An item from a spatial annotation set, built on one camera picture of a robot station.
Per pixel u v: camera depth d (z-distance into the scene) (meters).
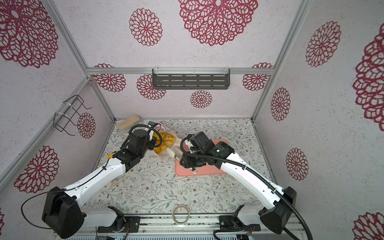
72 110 0.80
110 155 1.00
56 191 0.42
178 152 0.78
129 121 1.16
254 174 0.43
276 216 0.37
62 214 0.40
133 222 0.74
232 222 0.66
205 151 0.52
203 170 0.64
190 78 0.95
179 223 0.74
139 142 0.59
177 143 0.92
